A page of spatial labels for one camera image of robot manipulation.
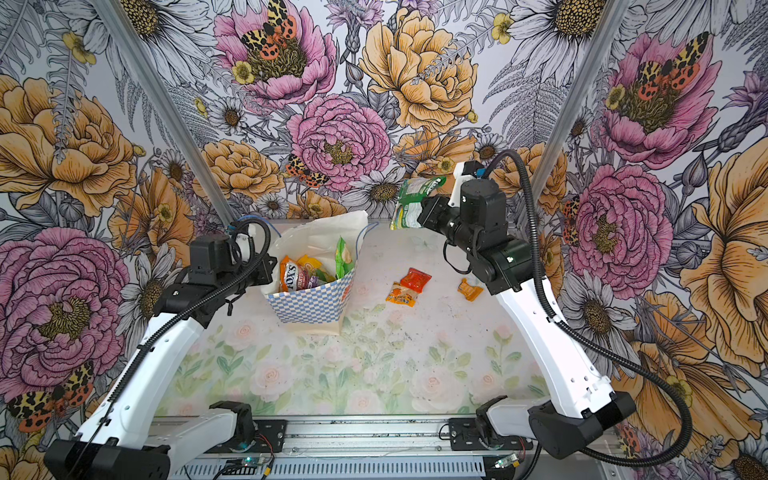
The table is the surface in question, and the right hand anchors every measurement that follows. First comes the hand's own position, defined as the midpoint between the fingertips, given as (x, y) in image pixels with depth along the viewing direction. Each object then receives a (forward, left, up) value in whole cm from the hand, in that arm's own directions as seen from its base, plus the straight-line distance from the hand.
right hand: (418, 210), depth 64 cm
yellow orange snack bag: (+12, +31, -33) cm, 47 cm away
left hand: (-2, +35, -17) cm, 39 cm away
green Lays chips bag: (+6, +20, -23) cm, 31 cm away
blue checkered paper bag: (-9, +25, -25) cm, 37 cm away
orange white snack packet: (+2, +34, -24) cm, 42 cm away
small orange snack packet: (+6, -20, -42) cm, 47 cm away
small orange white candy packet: (+5, +3, -42) cm, 42 cm away
